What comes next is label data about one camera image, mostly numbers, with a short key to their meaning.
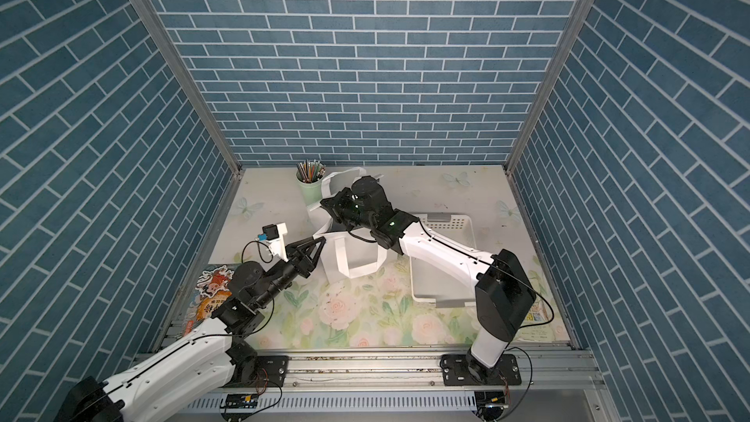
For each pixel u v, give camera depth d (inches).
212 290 34.1
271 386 28.3
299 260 25.8
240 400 28.3
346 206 26.6
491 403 27.7
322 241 28.4
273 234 25.7
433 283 35.9
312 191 38.9
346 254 27.8
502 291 17.4
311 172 40.1
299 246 27.7
